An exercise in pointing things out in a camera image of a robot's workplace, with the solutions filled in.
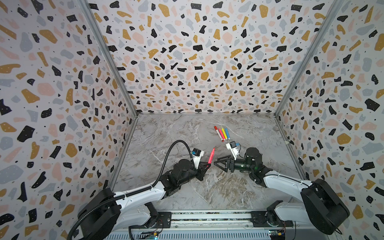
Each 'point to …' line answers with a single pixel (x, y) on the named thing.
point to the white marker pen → (215, 127)
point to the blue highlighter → (227, 133)
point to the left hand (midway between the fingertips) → (210, 163)
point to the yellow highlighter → (225, 136)
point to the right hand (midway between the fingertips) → (215, 161)
